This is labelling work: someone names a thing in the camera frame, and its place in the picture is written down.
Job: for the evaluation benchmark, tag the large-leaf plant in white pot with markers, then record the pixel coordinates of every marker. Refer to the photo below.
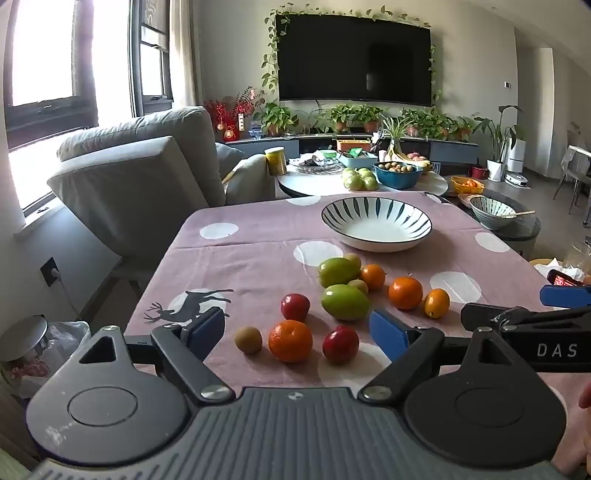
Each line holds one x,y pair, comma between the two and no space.
498,134

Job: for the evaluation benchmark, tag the orange box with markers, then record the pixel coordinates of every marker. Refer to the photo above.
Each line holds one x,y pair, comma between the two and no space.
353,145

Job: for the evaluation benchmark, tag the green mango front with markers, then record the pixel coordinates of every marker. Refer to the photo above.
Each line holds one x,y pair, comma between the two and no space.
345,302

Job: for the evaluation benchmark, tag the large orange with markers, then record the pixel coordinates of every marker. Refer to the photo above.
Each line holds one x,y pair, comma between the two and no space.
291,341

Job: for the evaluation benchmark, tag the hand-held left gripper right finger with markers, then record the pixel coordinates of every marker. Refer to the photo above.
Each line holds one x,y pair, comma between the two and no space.
388,333

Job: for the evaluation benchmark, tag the blue-grey pillow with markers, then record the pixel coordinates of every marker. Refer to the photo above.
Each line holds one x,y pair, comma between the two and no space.
228,159

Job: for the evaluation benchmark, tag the red plum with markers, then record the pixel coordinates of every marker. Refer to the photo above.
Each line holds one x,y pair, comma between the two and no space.
340,345

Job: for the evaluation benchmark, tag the grey pillow with yellow piping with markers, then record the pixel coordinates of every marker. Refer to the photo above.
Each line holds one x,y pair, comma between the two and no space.
249,180

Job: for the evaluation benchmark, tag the white tissue paper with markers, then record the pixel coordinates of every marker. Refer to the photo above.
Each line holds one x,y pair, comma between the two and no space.
551,266

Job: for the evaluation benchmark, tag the small yellow-orange citrus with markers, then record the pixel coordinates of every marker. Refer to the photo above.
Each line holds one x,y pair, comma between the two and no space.
437,303

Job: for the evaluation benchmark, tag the small striped bowl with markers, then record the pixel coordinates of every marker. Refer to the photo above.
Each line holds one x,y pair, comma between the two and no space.
491,214

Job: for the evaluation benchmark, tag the large dark framed window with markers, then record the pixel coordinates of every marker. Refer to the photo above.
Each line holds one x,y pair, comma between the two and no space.
51,106

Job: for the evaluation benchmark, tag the blue bowl of kiwis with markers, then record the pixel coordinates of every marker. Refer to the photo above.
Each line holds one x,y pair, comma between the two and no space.
398,176

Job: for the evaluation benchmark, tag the small yellow-green fruit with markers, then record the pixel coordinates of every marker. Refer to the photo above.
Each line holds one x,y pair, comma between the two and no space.
354,259
360,286

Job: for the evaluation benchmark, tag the grey sofa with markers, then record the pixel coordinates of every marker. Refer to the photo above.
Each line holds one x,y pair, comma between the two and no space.
138,175

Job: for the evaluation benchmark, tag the pink plate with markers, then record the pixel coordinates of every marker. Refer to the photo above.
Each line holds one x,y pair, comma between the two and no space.
464,199

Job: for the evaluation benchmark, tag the red decorative plant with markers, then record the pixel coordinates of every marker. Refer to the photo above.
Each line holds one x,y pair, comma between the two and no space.
228,110

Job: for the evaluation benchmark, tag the spider plant in vase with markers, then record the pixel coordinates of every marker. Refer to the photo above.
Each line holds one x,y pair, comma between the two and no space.
397,131

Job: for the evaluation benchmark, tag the beige curtain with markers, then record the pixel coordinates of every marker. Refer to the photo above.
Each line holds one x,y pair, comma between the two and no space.
184,55

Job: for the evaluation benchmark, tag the green mango back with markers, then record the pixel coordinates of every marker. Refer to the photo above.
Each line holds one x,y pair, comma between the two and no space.
337,272

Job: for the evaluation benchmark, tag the pack of green apples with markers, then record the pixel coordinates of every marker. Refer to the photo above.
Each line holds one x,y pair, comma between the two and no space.
361,180

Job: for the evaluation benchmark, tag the glass plate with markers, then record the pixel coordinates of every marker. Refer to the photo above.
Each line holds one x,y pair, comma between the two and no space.
318,165

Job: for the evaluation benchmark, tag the wall-mounted television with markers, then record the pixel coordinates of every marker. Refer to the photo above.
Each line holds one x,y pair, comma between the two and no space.
353,57

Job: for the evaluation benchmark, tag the green mango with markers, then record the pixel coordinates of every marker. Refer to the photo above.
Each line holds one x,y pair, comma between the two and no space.
345,302
337,272

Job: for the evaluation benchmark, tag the wooden spoon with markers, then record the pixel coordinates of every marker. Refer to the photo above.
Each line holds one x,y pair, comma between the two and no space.
521,213

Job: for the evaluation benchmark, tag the white bowl dark leaf pattern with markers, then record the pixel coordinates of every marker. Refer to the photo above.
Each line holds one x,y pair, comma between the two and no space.
376,226

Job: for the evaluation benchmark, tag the dark round table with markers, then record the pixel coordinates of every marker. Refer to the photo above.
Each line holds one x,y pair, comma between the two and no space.
524,233

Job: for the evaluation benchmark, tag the wall power outlet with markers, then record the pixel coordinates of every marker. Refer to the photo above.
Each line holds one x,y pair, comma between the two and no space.
50,271

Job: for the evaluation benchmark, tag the small orange tangerine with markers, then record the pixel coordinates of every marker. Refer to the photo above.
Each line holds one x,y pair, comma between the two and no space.
373,277

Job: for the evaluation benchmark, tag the white round table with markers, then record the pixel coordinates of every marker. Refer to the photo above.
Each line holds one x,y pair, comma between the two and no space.
318,183

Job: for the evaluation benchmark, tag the potted green plant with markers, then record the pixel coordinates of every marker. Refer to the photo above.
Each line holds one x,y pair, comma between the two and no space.
371,117
413,122
276,116
344,117

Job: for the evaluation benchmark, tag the teal plastic tray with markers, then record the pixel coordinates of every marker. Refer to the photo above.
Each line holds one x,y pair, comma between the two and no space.
356,160

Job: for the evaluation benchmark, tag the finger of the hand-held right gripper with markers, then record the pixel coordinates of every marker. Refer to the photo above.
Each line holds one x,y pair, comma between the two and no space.
561,296
475,314

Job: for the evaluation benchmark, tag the dining table with chairs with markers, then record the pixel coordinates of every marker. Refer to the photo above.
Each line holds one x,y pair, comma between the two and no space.
577,164

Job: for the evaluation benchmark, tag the pink polka dot tablecloth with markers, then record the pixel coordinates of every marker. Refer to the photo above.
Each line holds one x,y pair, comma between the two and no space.
258,267

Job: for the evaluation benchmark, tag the orange basket of tangerines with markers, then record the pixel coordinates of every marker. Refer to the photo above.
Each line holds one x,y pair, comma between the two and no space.
467,185

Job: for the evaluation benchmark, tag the white robot vacuum dock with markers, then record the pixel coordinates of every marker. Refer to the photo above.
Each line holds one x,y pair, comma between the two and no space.
516,159

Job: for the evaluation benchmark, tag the television console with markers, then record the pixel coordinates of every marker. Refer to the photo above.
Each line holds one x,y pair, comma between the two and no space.
455,150

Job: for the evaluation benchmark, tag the orange with stem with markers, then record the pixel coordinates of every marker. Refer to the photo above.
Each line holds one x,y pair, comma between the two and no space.
406,293

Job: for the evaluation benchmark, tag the bunch of bananas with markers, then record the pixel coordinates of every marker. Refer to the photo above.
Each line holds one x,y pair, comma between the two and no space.
406,158

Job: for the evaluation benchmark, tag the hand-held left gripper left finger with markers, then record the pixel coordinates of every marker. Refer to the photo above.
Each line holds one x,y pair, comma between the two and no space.
207,333

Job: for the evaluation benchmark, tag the red pot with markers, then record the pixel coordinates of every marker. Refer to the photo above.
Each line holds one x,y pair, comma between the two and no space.
479,172

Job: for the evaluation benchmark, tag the yellow canister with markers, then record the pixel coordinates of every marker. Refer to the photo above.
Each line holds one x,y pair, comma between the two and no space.
275,161

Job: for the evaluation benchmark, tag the trash bin with lid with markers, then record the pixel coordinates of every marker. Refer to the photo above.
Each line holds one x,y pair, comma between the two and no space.
23,339

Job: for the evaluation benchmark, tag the brown kiwi fruit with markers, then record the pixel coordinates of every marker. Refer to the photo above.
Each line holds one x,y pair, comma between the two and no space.
248,340

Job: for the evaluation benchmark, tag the clear plastic bag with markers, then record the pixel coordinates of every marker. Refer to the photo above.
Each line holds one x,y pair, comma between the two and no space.
67,341

